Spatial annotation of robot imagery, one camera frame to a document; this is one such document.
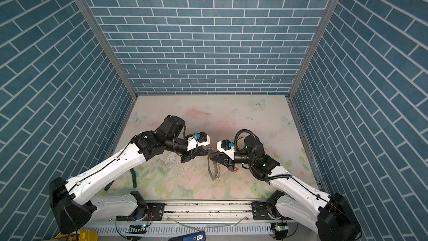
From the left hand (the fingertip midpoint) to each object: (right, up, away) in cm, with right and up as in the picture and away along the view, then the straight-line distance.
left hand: (209, 153), depth 68 cm
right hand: (+2, -2, +2) cm, 4 cm away
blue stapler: (-3, -32, -3) cm, 32 cm away
